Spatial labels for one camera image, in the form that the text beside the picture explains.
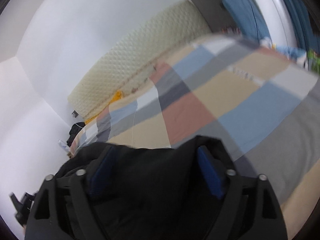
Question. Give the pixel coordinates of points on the light blue cloth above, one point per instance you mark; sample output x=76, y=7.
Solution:
x=299, y=56

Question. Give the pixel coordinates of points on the black puffer jacket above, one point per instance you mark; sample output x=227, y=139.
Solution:
x=155, y=193

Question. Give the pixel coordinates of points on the black clothes pile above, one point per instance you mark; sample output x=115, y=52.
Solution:
x=75, y=129

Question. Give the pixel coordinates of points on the green plant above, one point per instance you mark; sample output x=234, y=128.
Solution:
x=313, y=62

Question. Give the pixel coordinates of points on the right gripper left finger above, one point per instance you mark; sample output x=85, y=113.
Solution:
x=64, y=209

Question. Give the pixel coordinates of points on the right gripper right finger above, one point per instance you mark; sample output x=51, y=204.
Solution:
x=249, y=208

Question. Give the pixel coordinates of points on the blue curtain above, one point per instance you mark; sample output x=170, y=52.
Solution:
x=299, y=14

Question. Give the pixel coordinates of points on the yellow pillow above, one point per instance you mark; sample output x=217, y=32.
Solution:
x=117, y=96

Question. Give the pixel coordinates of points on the plaid patchwork duvet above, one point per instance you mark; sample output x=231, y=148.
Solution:
x=261, y=105

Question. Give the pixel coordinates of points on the blue towel on chair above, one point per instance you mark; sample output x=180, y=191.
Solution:
x=248, y=18

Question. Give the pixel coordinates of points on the white spray bottle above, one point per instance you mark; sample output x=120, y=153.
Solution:
x=63, y=145

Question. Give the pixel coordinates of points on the cream quilted headboard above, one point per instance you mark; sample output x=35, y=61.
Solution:
x=130, y=61

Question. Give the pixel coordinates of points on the wall power outlet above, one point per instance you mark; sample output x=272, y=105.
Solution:
x=74, y=114

